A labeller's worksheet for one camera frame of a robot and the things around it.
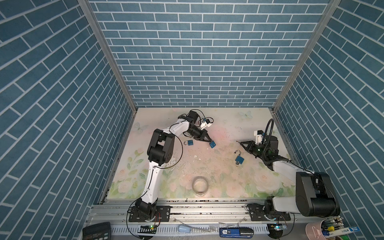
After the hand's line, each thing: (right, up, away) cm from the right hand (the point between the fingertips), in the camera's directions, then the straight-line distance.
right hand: (240, 141), depth 89 cm
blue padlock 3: (+1, -12, +5) cm, 13 cm away
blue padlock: (-16, -2, +5) cm, 17 cm away
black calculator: (-70, -38, -22) cm, 83 cm away
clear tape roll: (-24, -24, -6) cm, 35 cm away
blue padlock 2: (-32, -2, +11) cm, 33 cm away
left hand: (-18, 0, +5) cm, 19 cm away
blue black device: (-8, -37, -24) cm, 45 cm away
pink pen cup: (+25, -36, -25) cm, 50 cm away
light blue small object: (-32, -38, -20) cm, 54 cm away
